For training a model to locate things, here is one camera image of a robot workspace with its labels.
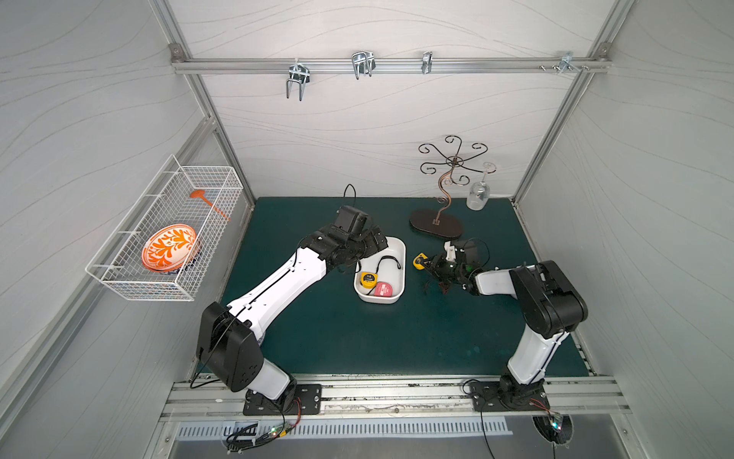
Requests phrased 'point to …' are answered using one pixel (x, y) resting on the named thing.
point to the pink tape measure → (383, 289)
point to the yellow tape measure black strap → (420, 261)
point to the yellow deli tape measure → (368, 279)
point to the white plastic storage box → (380, 277)
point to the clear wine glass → (479, 193)
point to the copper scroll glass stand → (430, 223)
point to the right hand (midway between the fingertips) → (421, 261)
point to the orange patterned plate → (169, 248)
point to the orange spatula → (199, 193)
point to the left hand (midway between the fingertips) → (378, 245)
